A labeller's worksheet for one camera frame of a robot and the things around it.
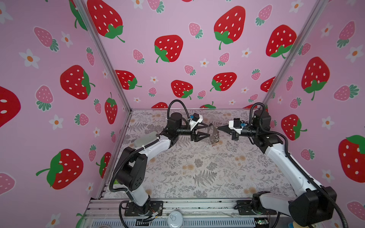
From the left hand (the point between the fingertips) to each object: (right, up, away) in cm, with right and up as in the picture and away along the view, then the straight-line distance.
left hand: (208, 130), depth 76 cm
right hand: (+4, +2, -7) cm, 8 cm away
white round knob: (-17, -42, -10) cm, 46 cm away
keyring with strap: (+3, -1, -3) cm, 4 cm away
